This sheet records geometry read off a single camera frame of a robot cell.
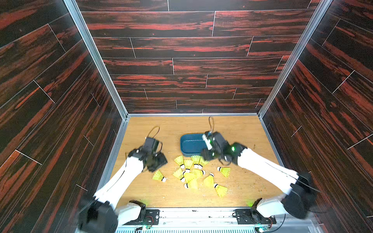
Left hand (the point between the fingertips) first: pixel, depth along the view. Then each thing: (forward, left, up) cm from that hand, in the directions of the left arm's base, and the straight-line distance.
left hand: (166, 163), depth 82 cm
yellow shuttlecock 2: (0, -35, -7) cm, 36 cm away
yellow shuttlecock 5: (-3, -7, -8) cm, 11 cm away
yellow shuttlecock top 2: (+7, -17, -8) cm, 21 cm away
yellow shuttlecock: (-4, +5, -7) cm, 10 cm away
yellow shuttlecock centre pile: (-4, -13, -9) cm, 17 cm away
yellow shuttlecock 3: (+6, -7, -7) cm, 12 cm away
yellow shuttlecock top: (+4, -12, -8) cm, 15 cm away
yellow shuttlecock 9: (-11, -32, -10) cm, 35 cm away
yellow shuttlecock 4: (+5, -21, -8) cm, 24 cm away
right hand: (+6, -23, +4) cm, 24 cm away
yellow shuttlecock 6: (-3, -17, -7) cm, 19 cm away
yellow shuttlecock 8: (-6, -25, -9) cm, 27 cm away
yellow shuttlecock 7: (-9, -15, -8) cm, 19 cm away
